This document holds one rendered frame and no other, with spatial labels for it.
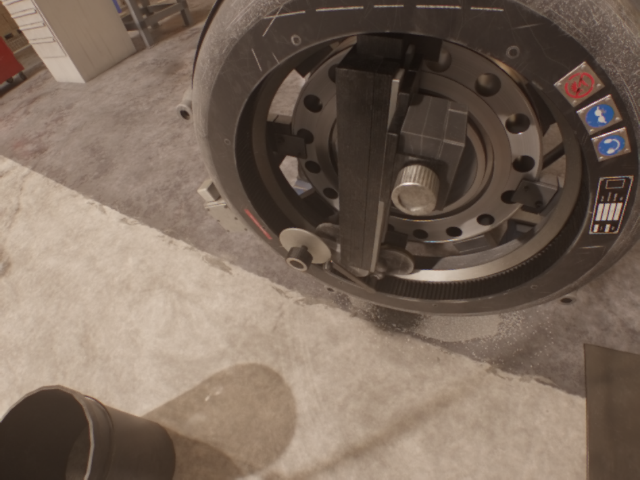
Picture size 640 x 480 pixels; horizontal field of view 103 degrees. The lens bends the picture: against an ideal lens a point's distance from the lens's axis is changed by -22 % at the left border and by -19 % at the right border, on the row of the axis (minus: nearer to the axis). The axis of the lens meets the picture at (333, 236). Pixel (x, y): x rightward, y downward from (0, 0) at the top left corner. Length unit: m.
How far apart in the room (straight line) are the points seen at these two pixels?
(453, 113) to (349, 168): 0.15
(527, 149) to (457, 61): 0.18
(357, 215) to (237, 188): 0.24
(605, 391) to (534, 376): 0.23
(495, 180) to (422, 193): 0.30
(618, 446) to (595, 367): 0.23
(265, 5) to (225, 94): 0.14
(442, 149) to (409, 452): 0.83
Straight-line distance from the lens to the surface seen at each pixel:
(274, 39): 0.39
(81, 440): 1.16
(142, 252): 1.53
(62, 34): 4.04
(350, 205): 0.47
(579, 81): 0.36
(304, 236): 0.60
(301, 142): 0.62
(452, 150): 0.31
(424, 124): 0.32
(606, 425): 1.19
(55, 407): 1.04
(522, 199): 0.61
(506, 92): 0.50
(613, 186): 0.45
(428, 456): 0.99
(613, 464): 1.18
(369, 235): 0.52
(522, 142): 0.54
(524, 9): 0.33
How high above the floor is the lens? 0.97
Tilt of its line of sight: 53 degrees down
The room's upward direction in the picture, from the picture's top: 9 degrees counter-clockwise
